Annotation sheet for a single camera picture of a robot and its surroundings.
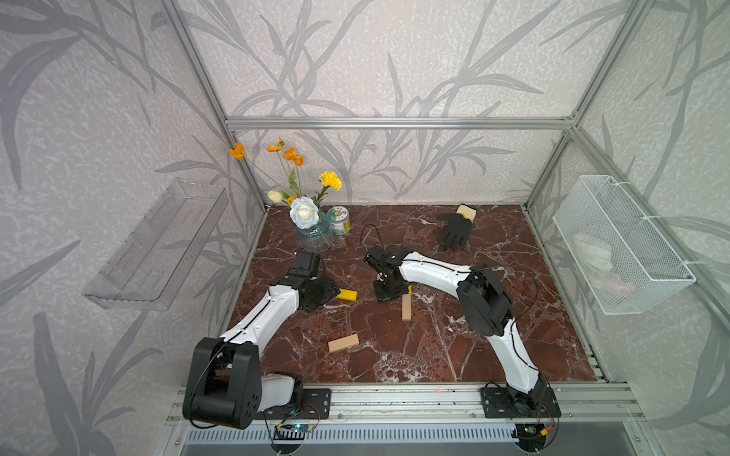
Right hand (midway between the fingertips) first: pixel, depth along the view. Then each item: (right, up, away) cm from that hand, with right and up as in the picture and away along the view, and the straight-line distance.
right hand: (383, 296), depth 94 cm
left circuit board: (-20, -27, -24) cm, 42 cm away
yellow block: (-12, +1, -1) cm, 12 cm away
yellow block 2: (+9, +2, -1) cm, 9 cm away
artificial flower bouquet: (-21, +27, -20) cm, 39 cm away
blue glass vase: (-24, +19, +9) cm, 32 cm away
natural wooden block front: (-12, -12, -10) cm, 20 cm away
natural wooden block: (+7, -3, -3) cm, 8 cm away
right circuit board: (+39, -31, -20) cm, 54 cm away
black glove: (+29, +22, +18) cm, 41 cm away
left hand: (-16, +3, -7) cm, 17 cm away
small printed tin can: (-17, +26, +11) cm, 33 cm away
